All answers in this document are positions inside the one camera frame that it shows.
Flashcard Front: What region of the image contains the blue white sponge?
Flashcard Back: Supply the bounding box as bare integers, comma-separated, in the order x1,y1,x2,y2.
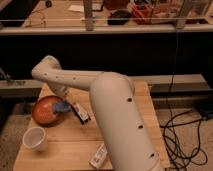
53,101,71,113

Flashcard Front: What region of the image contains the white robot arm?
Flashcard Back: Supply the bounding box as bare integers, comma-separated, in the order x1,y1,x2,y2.
31,55,164,171

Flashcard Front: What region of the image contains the orange ceramic bowl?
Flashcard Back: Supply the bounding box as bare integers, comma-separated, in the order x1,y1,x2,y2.
32,95,63,126

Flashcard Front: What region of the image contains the black object on bench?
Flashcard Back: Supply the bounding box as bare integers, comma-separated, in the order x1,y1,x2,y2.
107,10,131,25

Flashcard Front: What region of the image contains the white remote control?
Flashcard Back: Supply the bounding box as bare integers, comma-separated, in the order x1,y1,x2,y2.
89,143,107,169

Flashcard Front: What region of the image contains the orange container on bench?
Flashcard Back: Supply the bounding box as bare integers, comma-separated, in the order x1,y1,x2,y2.
131,5,152,25

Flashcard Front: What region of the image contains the white paper sheet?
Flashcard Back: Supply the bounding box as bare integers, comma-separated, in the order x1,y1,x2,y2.
68,5,84,13

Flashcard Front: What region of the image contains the white paper cup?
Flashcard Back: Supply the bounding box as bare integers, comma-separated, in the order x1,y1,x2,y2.
22,127,48,152

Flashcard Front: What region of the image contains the grey metal post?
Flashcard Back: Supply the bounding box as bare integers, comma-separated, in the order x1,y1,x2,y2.
83,0,93,31

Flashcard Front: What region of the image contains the black floor cable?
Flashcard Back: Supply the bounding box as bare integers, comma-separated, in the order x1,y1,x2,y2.
159,29,209,171

